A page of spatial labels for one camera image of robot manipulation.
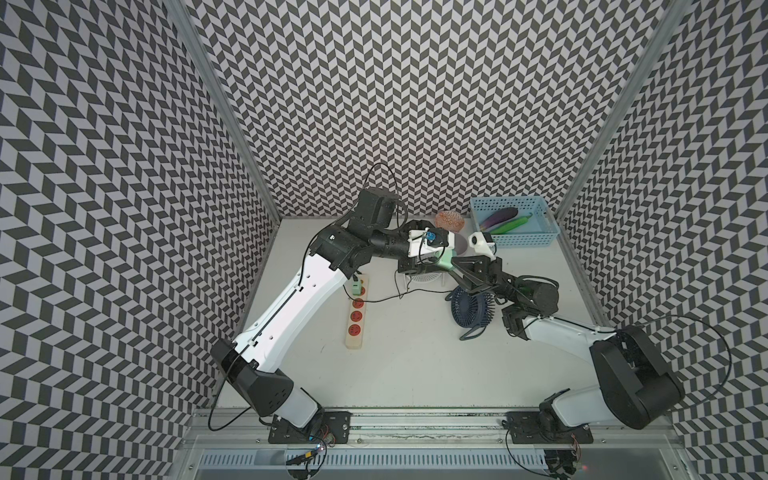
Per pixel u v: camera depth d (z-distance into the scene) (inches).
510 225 43.9
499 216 45.0
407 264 22.3
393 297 35.5
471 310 33.3
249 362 15.5
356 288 35.9
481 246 26.3
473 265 24.4
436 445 28.1
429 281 37.1
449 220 45.5
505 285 23.6
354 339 34.0
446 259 23.9
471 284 24.5
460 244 23.9
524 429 28.5
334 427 28.6
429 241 19.9
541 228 44.0
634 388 16.7
